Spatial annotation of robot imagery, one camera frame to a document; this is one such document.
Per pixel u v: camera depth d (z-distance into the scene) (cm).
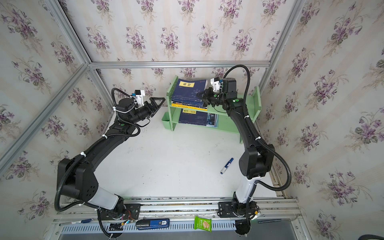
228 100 60
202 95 76
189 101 80
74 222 70
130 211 72
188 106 82
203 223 69
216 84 73
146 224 65
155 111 69
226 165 88
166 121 101
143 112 70
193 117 96
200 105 80
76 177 42
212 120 96
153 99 69
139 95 71
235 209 66
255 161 47
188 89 83
